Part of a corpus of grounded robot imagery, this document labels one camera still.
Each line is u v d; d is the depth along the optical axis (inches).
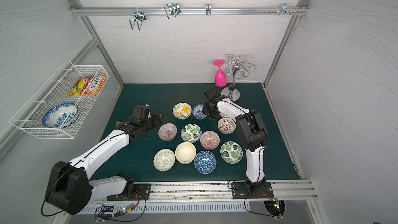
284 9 30.1
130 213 26.8
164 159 32.4
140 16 30.9
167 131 36.6
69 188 15.6
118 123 37.7
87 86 28.7
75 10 30.2
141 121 25.7
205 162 32.3
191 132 36.6
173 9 30.0
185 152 33.3
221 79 40.2
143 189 29.0
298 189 29.9
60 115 24.7
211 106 28.7
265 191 28.3
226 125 37.7
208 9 30.8
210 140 35.3
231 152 33.9
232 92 43.9
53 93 25.5
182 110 39.9
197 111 40.2
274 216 26.6
